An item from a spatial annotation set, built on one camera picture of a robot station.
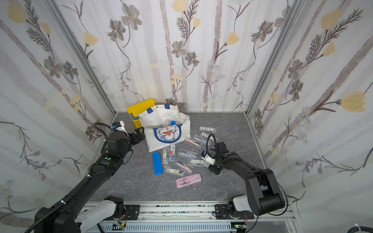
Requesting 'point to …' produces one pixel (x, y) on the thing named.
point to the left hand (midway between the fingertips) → (139, 129)
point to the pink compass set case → (188, 180)
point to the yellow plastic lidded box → (135, 109)
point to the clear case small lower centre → (174, 171)
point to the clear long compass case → (205, 162)
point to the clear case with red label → (172, 156)
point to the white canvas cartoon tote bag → (157, 136)
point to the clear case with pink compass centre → (184, 164)
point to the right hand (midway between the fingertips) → (215, 163)
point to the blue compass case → (157, 161)
